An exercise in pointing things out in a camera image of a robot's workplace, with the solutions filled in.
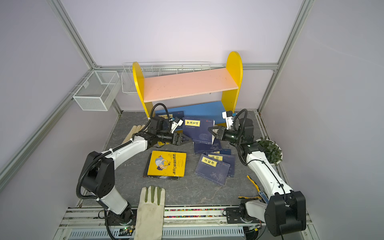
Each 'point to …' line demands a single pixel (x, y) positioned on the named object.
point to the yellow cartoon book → (167, 163)
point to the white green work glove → (150, 216)
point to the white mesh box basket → (97, 92)
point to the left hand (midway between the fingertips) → (188, 141)
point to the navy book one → (201, 147)
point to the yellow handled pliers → (257, 187)
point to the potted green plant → (273, 152)
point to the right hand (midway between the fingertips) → (208, 130)
